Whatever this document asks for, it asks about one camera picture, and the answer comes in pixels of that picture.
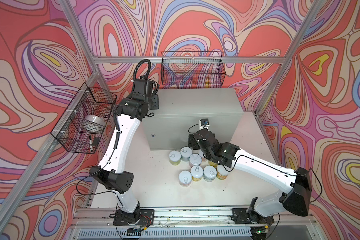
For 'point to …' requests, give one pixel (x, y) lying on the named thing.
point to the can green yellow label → (174, 158)
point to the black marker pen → (90, 143)
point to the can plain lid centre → (195, 160)
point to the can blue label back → (186, 152)
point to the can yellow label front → (196, 172)
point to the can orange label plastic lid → (222, 173)
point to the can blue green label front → (209, 173)
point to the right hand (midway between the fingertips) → (197, 138)
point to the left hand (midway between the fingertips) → (151, 98)
